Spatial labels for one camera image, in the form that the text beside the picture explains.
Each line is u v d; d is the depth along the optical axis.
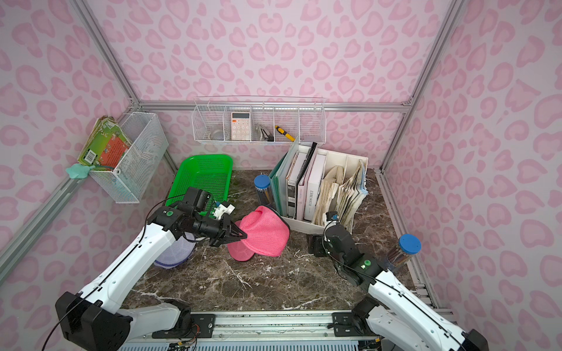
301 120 1.02
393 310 0.47
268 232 0.72
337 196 0.83
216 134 0.95
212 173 1.18
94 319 0.37
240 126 0.95
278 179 0.76
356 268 0.53
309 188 0.82
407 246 0.70
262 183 0.88
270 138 0.91
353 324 0.65
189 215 0.58
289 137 0.98
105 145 0.72
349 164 0.91
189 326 0.71
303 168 0.84
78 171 0.63
